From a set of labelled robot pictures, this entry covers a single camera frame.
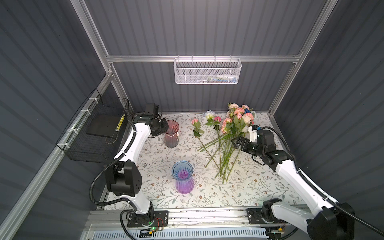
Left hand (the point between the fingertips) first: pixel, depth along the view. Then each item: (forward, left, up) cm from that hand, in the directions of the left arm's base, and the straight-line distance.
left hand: (166, 128), depth 86 cm
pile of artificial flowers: (+13, -48, -7) cm, 50 cm away
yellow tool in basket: (-2, +23, +9) cm, 25 cm away
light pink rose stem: (+8, -18, -17) cm, 26 cm away
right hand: (-12, -40, -1) cm, 42 cm away
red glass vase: (-2, -2, -5) cm, 6 cm away
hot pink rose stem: (+17, -34, -18) cm, 42 cm away
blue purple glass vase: (-26, -9, -2) cm, 28 cm away
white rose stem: (+23, -29, -13) cm, 39 cm away
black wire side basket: (-8, +33, +8) cm, 35 cm away
